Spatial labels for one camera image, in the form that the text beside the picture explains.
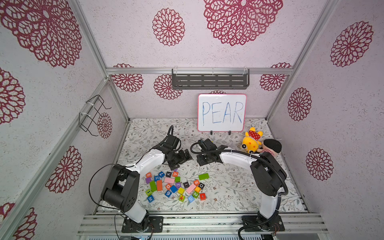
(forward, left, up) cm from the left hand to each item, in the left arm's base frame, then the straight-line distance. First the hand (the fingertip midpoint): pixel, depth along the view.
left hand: (187, 161), depth 88 cm
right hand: (+5, -8, -4) cm, 10 cm away
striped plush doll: (+11, -53, -1) cm, 55 cm away
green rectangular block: (-6, -10, -8) cm, 14 cm away
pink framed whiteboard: (+36, -24, +5) cm, 44 cm away
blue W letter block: (-19, +20, -6) cm, 28 cm away
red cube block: (-18, -9, -6) cm, 21 cm away
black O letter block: (-12, -8, -6) cm, 16 cm away
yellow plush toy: (+16, -42, -3) cm, 46 cm away
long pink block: (-13, -2, -7) cm, 15 cm away
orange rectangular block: (-11, +17, -8) cm, 22 cm away
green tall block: (-12, +19, -7) cm, 24 cm away
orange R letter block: (-10, -5, -7) cm, 13 cm away
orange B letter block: (-14, -6, -7) cm, 16 cm away
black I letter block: (-11, +1, -6) cm, 13 cm away
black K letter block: (-5, +11, -6) cm, 14 cm away
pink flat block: (-9, +10, -7) cm, 15 cm away
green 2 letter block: (-17, -5, -7) cm, 19 cm away
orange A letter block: (-5, +7, -7) cm, 11 cm away
